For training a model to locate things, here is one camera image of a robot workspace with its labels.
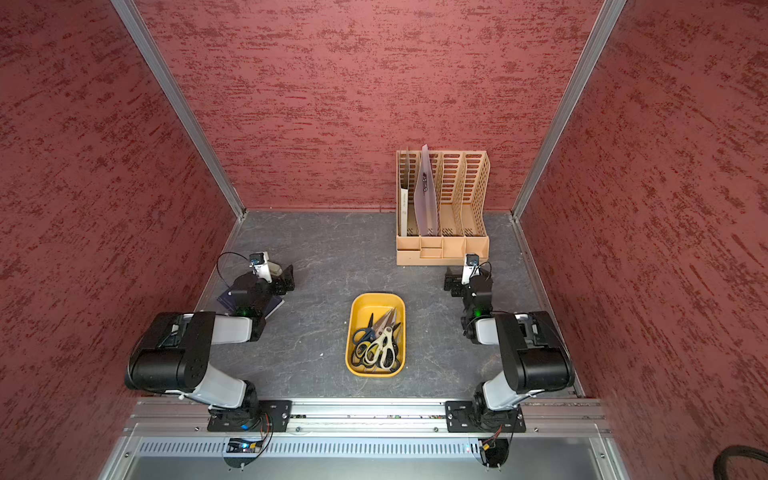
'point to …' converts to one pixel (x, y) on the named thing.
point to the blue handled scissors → (365, 335)
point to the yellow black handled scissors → (359, 353)
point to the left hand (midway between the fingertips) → (278, 271)
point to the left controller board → (240, 452)
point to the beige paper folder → (404, 212)
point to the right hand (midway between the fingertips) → (462, 270)
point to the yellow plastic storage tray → (360, 306)
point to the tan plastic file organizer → (440, 206)
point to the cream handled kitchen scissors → (384, 351)
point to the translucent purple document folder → (427, 197)
